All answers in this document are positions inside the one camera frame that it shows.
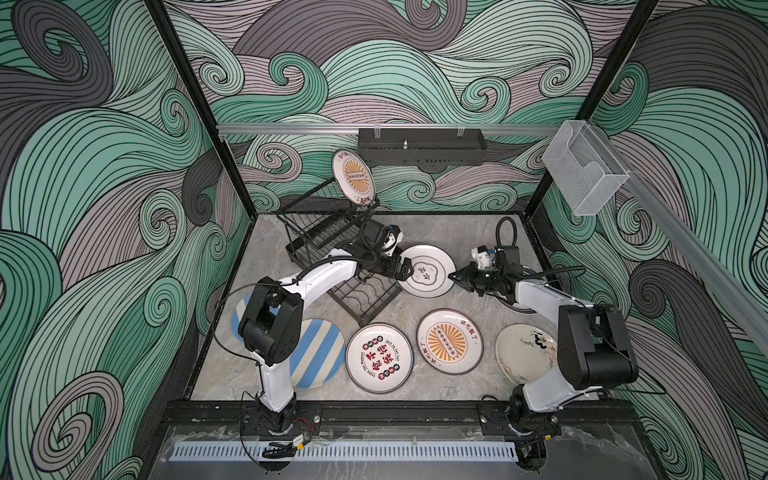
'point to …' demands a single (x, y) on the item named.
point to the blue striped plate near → (319, 356)
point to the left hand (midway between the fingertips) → (402, 264)
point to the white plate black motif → (432, 266)
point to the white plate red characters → (379, 358)
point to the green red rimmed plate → (495, 313)
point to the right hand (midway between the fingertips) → (447, 276)
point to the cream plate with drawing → (525, 352)
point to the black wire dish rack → (319, 221)
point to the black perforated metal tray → (422, 146)
